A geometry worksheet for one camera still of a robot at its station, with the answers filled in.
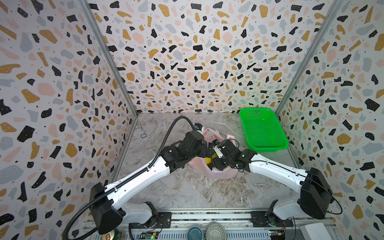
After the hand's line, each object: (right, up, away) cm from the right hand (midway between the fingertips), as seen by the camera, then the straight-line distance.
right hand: (213, 158), depth 82 cm
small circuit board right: (+30, -34, -10) cm, 47 cm away
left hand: (-4, +10, -10) cm, 14 cm away
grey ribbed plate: (0, -32, -11) cm, 34 cm away
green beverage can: (-42, -27, -20) cm, 54 cm away
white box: (+45, -30, -14) cm, 56 cm away
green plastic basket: (+40, +13, +29) cm, 51 cm away
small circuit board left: (-31, -34, -12) cm, 47 cm away
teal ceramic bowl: (-9, -34, -10) cm, 37 cm away
